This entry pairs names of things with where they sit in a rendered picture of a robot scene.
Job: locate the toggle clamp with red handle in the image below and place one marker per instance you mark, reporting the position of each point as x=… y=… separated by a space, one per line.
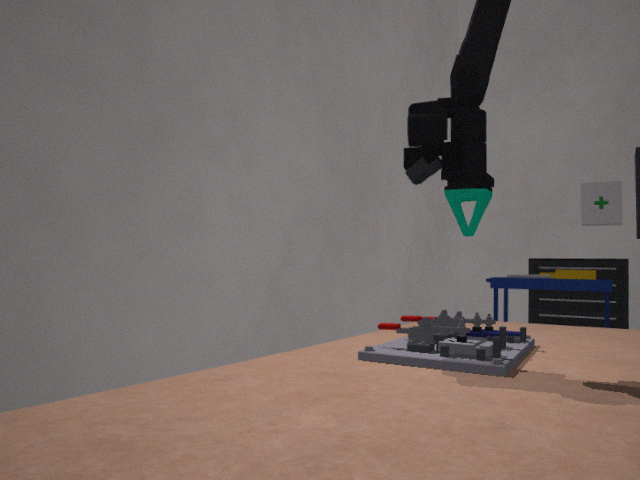
x=488 y=321
x=442 y=320

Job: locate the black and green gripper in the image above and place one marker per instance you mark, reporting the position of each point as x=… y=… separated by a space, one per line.
x=480 y=189

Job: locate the blue rectangular block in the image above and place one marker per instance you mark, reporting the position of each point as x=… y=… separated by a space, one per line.
x=511 y=333
x=481 y=336

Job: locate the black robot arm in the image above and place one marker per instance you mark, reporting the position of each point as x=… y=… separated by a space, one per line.
x=427 y=121

